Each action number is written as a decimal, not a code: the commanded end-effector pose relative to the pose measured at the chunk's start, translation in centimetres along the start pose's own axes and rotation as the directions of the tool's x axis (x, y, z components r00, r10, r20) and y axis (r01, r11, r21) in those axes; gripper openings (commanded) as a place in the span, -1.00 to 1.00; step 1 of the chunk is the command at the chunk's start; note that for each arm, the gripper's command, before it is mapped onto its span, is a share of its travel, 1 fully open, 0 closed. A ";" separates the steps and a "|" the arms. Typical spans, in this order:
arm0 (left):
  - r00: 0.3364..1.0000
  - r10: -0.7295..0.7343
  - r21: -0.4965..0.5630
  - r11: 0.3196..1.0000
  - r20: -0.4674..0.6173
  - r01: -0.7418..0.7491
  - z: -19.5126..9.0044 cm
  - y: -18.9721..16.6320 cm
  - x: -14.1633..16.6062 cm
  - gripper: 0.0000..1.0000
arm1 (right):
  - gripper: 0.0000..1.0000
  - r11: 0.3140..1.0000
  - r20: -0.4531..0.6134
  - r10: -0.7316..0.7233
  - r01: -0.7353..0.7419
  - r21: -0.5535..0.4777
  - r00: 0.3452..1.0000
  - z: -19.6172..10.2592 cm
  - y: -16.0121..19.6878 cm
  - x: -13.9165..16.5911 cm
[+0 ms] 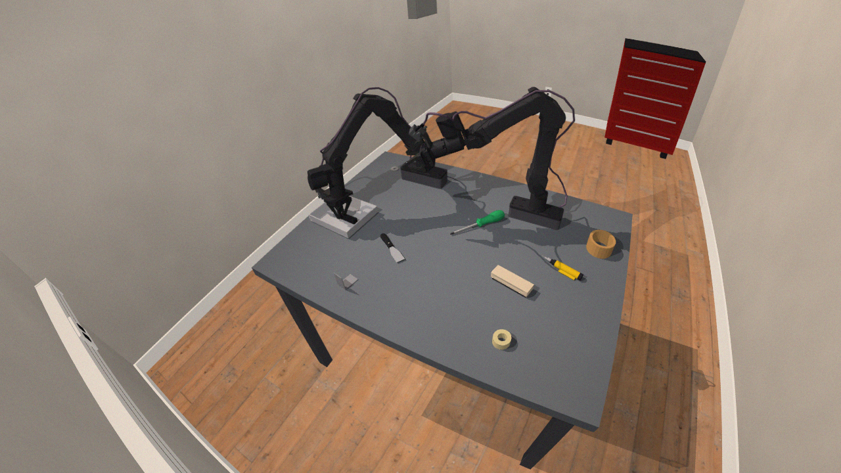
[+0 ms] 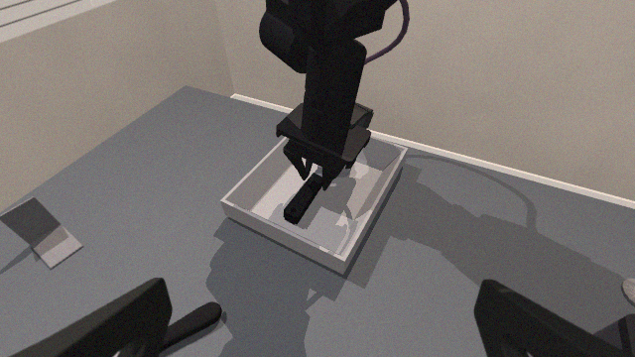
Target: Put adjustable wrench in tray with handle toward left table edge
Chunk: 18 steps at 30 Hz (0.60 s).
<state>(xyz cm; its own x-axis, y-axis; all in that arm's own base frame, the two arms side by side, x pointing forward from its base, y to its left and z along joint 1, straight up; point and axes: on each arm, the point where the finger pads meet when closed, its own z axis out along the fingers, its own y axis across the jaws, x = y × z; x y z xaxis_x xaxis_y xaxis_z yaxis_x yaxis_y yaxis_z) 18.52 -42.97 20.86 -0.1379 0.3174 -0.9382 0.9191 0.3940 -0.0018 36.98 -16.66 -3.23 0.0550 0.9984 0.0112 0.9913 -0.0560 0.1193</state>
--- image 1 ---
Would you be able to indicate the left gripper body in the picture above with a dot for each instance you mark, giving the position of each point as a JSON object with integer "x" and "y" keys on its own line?
{"x": 431, "y": 150}

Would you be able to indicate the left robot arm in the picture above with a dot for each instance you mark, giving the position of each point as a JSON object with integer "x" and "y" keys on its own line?
{"x": 552, "y": 118}

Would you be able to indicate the black-handled putty knife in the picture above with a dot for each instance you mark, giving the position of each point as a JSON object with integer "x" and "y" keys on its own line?
{"x": 394, "y": 252}

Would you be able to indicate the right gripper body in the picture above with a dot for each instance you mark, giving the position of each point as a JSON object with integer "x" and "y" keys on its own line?
{"x": 337, "y": 195}

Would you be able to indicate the tan cylindrical ring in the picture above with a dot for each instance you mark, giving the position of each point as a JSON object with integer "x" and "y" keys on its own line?
{"x": 501, "y": 334}

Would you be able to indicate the tan rectangular block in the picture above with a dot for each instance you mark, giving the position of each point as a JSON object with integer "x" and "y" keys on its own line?
{"x": 512, "y": 281}

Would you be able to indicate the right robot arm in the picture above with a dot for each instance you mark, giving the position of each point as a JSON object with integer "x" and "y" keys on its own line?
{"x": 335, "y": 154}

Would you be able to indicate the green-handled screwdriver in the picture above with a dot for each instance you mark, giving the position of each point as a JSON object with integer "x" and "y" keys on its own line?
{"x": 495, "y": 216}

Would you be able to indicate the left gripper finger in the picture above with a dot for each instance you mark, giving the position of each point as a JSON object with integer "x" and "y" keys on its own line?
{"x": 409, "y": 153}
{"x": 421, "y": 168}

